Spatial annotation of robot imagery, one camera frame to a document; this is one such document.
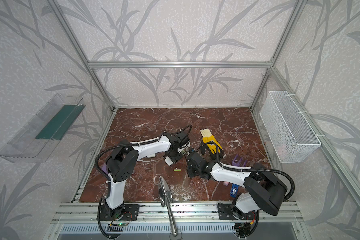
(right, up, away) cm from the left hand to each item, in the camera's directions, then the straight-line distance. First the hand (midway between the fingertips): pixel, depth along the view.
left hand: (176, 153), depth 93 cm
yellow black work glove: (+19, +9, -18) cm, 28 cm away
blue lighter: (+32, -16, -15) cm, 39 cm away
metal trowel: (-4, -21, -14) cm, 25 cm away
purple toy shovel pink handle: (-42, -7, -6) cm, 43 cm away
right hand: (+8, -5, -5) cm, 11 cm away
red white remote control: (-5, -4, -3) cm, 7 cm away
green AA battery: (+1, -9, -4) cm, 10 cm away
